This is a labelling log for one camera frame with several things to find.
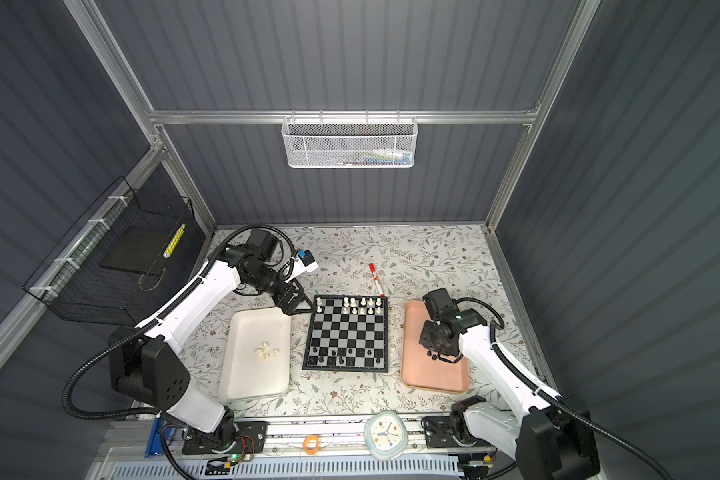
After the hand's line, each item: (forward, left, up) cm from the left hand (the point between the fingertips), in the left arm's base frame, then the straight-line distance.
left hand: (306, 298), depth 80 cm
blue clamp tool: (-29, +36, -15) cm, 48 cm away
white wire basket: (+73, -14, +5) cm, 74 cm away
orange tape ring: (-32, -3, -17) cm, 36 cm away
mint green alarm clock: (-31, -20, -14) cm, 39 cm away
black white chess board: (-4, -11, -15) cm, 19 cm away
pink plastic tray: (-14, -31, -17) cm, 38 cm away
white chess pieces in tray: (-7, +14, -16) cm, 22 cm away
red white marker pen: (+13, -22, -16) cm, 30 cm away
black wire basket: (+8, +43, +11) cm, 45 cm away
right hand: (-10, -35, -11) cm, 38 cm away
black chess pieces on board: (-12, -9, -14) cm, 20 cm away
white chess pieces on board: (+5, -13, -14) cm, 19 cm away
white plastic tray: (-8, +16, -17) cm, 25 cm away
